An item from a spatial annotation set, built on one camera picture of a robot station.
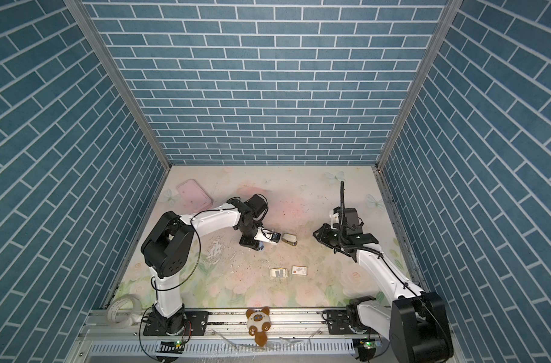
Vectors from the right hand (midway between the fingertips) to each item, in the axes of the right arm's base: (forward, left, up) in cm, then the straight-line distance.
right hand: (313, 231), depth 85 cm
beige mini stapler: (0, +9, -7) cm, 11 cm away
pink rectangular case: (+19, +57, -8) cm, 61 cm away
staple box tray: (-13, +12, -10) cm, 20 cm away
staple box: (-12, +4, -9) cm, 15 cm away
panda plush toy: (-31, +17, -6) cm, 36 cm away
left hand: (-1, +22, -9) cm, 24 cm away
